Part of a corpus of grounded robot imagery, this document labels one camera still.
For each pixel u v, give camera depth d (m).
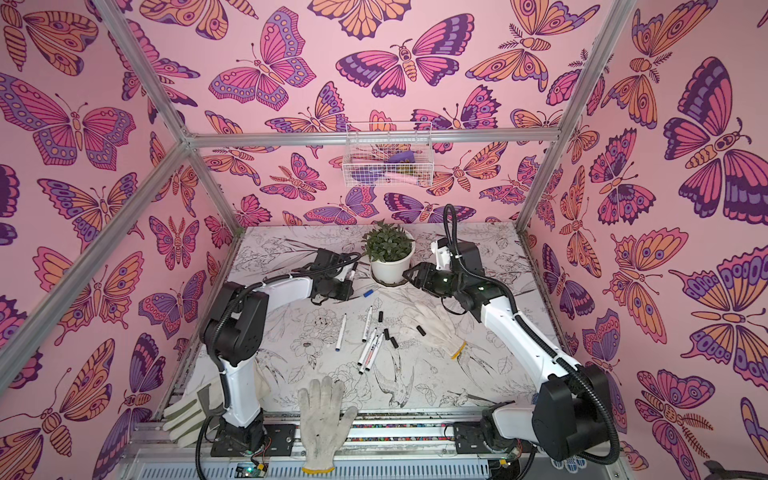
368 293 1.01
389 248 0.90
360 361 0.86
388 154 0.96
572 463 0.70
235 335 0.53
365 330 0.92
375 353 0.87
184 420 0.76
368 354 0.87
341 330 0.92
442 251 0.75
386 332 0.92
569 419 0.40
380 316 0.95
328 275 0.84
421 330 0.92
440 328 0.92
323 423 0.76
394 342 0.90
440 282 0.71
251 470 0.72
